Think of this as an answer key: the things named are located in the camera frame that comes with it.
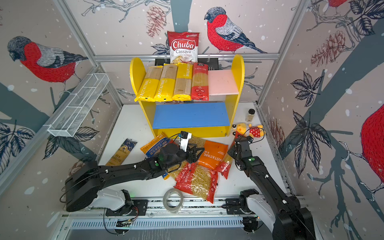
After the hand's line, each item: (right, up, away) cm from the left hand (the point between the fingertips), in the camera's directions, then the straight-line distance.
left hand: (201, 149), depth 73 cm
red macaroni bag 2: (-1, -19, +6) cm, 20 cm away
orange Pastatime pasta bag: (+8, -7, +16) cm, 19 cm away
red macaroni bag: (-9, -14, +7) cm, 18 cm away
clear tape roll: (-15, -28, -3) cm, 32 cm away
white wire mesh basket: (-65, +19, +3) cm, 68 cm away
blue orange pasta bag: (-30, -4, +18) cm, 35 cm away
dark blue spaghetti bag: (-50, -7, +20) cm, 54 cm away
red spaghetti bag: (+13, -12, +7) cm, 19 cm away
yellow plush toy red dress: (+28, +7, +23) cm, 37 cm away
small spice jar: (+37, +19, +31) cm, 52 cm away
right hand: (+18, -4, +12) cm, 22 cm away
